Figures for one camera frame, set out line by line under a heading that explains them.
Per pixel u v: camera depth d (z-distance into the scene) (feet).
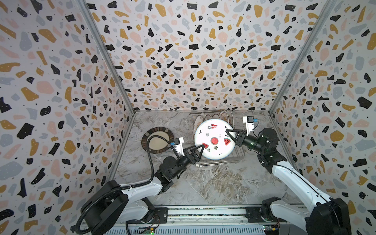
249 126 2.17
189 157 2.18
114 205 1.35
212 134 2.41
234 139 2.29
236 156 3.11
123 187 1.50
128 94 3.69
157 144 3.07
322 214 1.28
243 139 2.12
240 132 2.21
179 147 2.26
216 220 2.40
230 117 3.27
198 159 2.18
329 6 2.34
